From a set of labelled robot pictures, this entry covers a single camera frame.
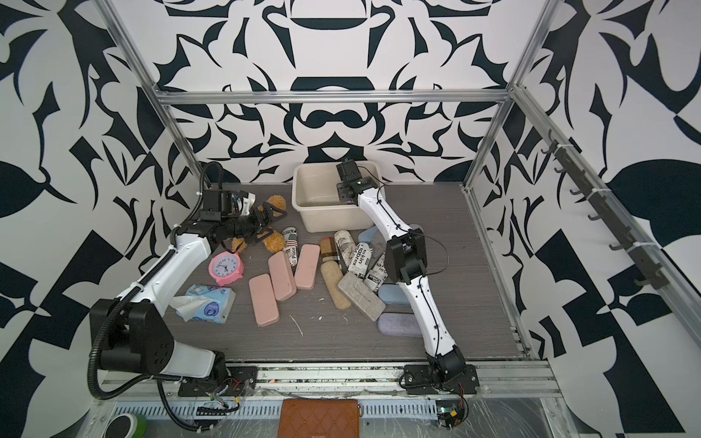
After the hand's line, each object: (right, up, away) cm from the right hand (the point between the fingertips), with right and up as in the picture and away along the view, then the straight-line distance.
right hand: (349, 183), depth 104 cm
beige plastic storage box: (-14, -4, +6) cm, 16 cm away
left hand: (-21, -13, -21) cm, 32 cm away
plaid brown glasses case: (-8, -23, -7) cm, 26 cm away
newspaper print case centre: (+4, -27, -13) cm, 30 cm away
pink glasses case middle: (-22, -32, -13) cm, 41 cm away
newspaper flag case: (+9, -31, -15) cm, 36 cm away
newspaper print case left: (-21, -20, -4) cm, 29 cm away
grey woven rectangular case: (+4, -36, -19) cm, 41 cm away
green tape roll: (-51, -61, -40) cm, 89 cm away
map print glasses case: (-2, -23, -5) cm, 24 cm away
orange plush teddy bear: (-26, -20, -9) cm, 34 cm away
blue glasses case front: (+14, -37, -16) cm, 43 cm away
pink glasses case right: (-14, -30, -10) cm, 35 cm away
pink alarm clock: (-42, -30, -11) cm, 52 cm away
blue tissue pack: (-42, -38, -22) cm, 61 cm away
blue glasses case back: (+7, -19, -4) cm, 21 cm away
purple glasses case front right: (+15, -44, -23) cm, 52 cm away
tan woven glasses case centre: (-6, -31, -15) cm, 35 cm away
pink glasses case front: (-27, -39, -16) cm, 50 cm away
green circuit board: (+26, -62, -33) cm, 75 cm away
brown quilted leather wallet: (-7, -61, -36) cm, 72 cm away
